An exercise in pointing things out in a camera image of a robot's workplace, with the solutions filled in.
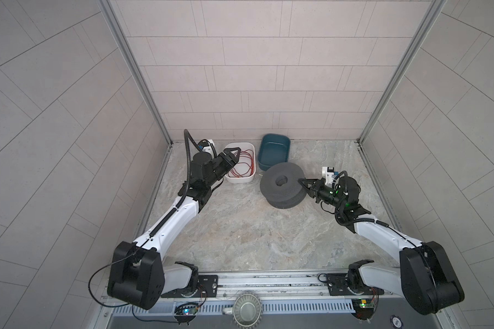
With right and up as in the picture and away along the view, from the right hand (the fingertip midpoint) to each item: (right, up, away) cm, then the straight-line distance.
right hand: (298, 183), depth 79 cm
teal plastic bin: (-7, +15, +34) cm, 38 cm away
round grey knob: (-19, -40, -12) cm, 46 cm away
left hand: (-21, +13, -3) cm, 25 cm away
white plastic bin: (-23, +16, +29) cm, 41 cm away
